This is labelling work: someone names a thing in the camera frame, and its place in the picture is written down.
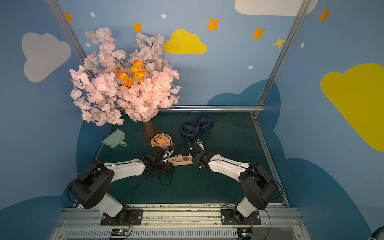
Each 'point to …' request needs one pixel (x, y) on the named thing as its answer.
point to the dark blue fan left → (189, 130)
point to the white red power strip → (186, 160)
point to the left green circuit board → (119, 232)
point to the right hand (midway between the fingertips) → (200, 155)
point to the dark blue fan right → (204, 122)
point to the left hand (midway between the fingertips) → (168, 161)
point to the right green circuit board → (244, 233)
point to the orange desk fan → (163, 140)
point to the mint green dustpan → (114, 138)
